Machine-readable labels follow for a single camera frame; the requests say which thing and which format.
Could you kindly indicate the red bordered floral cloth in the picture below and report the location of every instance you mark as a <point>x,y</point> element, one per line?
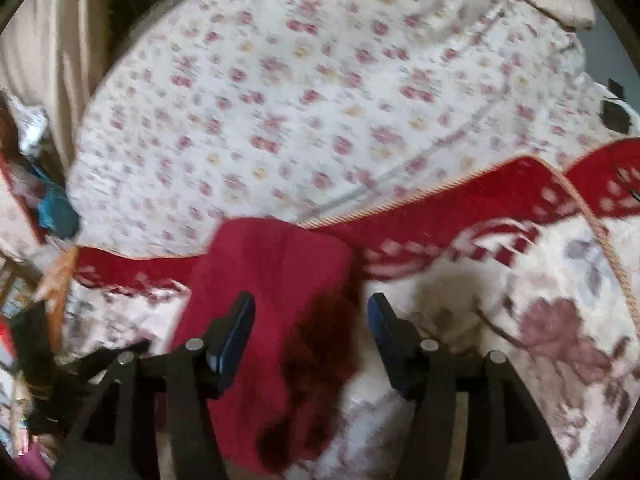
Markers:
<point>15,210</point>

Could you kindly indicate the red and beige floral blanket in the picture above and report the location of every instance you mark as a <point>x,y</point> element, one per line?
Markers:
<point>500,285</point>

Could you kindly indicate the clear plastic bag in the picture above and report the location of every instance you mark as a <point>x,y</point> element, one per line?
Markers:
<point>30,125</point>

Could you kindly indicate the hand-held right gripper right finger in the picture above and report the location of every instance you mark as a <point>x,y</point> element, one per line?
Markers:
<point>387,342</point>

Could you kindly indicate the beige curtain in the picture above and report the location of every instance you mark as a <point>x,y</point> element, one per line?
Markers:
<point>45,60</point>

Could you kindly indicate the blue plastic bag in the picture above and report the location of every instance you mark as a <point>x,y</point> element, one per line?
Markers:
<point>55,215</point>

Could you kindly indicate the white floral quilt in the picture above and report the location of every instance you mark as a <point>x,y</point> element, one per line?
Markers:
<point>310,110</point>

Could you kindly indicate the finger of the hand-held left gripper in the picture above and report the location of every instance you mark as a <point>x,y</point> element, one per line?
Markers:
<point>95,367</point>

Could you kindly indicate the dark red sweater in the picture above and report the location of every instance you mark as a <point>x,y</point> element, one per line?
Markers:
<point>270,300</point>

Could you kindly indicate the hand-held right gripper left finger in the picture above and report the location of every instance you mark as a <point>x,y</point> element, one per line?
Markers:
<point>232,345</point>

